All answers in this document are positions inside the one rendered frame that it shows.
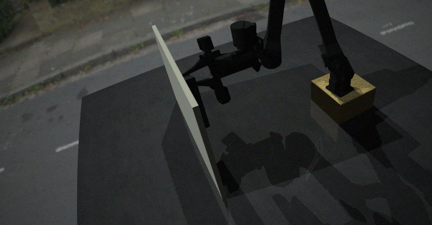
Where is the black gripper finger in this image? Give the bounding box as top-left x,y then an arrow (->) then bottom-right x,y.
196,78 -> 216,90
182,55 -> 208,76

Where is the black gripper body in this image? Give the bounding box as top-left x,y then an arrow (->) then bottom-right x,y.
197,35 -> 242,104

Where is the black picture frame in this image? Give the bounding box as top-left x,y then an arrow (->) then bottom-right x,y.
183,75 -> 210,128

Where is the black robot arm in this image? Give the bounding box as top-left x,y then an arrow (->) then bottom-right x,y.
230,0 -> 355,97

